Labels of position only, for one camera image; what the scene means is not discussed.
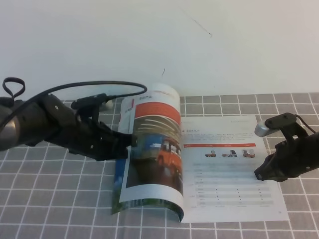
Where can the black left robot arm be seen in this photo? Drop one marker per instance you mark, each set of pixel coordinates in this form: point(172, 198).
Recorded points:
point(26, 126)

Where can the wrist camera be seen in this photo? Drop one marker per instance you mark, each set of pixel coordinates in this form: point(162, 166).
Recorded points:
point(91, 106)
point(286, 123)

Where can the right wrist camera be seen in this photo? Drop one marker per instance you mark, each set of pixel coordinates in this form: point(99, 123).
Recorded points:
point(286, 123)

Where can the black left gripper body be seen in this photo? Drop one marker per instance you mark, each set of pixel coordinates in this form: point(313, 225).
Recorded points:
point(84, 136)

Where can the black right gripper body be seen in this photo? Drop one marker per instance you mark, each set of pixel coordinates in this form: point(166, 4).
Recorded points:
point(293, 160)

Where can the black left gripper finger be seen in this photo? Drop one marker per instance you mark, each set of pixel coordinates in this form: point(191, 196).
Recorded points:
point(122, 141)

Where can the white logistics brochure book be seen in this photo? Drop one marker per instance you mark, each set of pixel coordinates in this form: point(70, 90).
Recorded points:
point(201, 168)

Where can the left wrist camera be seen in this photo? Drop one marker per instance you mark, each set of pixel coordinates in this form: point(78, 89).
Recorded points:
point(91, 106)

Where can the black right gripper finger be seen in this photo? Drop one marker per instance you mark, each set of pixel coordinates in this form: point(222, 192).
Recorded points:
point(261, 173)

